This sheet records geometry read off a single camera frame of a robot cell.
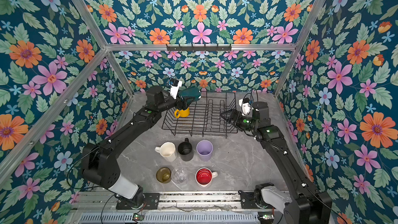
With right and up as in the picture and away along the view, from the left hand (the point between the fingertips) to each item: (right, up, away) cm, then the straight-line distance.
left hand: (190, 90), depth 76 cm
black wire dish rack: (+13, -13, +29) cm, 34 cm away
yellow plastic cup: (-9, -13, +24) cm, 29 cm away
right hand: (+17, -13, -4) cm, 21 cm away
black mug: (-5, -34, +12) cm, 36 cm away
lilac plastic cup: (+7, -32, +10) cm, 34 cm away
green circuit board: (+36, -59, -6) cm, 70 cm away
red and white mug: (+7, -45, +5) cm, 46 cm away
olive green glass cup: (-15, -45, +5) cm, 48 cm away
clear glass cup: (-7, -45, +5) cm, 46 cm away
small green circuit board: (-24, -60, -6) cm, 64 cm away
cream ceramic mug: (-14, -33, +9) cm, 37 cm away
